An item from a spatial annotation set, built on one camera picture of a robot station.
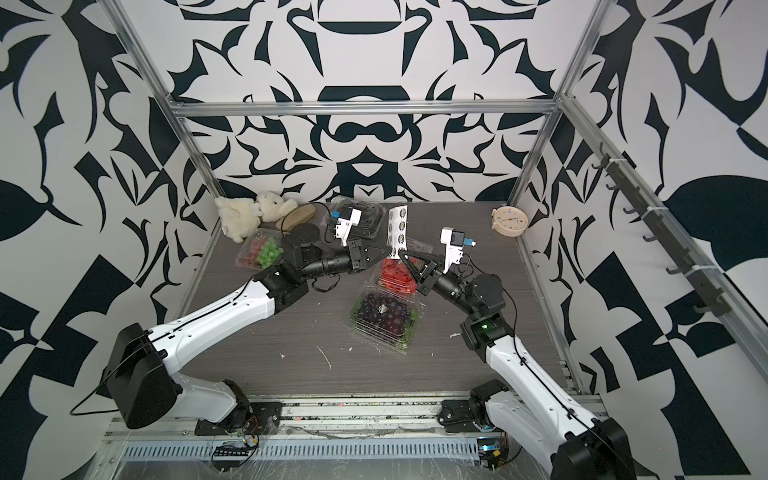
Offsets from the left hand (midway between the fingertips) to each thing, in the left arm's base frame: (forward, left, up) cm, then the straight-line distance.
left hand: (389, 244), depth 66 cm
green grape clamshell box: (+20, +40, -27) cm, 53 cm away
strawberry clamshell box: (+9, -2, -28) cm, 29 cm away
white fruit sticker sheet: (+3, -2, +1) cm, 3 cm away
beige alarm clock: (+32, -46, -31) cm, 64 cm away
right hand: (-3, -2, 0) cm, 3 cm away
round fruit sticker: (-3, +2, -25) cm, 25 cm away
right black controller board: (-36, -23, -34) cm, 54 cm away
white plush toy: (+33, +49, -25) cm, 64 cm away
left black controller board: (-34, +40, -38) cm, 64 cm away
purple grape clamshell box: (-5, +1, -28) cm, 28 cm away
